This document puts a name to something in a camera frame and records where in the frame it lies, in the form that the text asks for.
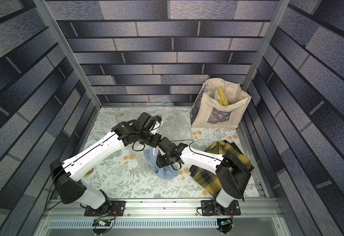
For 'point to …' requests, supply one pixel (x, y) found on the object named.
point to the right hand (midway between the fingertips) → (159, 160)
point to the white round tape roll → (89, 145)
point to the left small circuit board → (98, 222)
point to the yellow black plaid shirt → (210, 180)
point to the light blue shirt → (167, 172)
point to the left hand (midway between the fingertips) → (161, 139)
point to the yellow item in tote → (220, 96)
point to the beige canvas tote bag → (206, 112)
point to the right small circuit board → (225, 225)
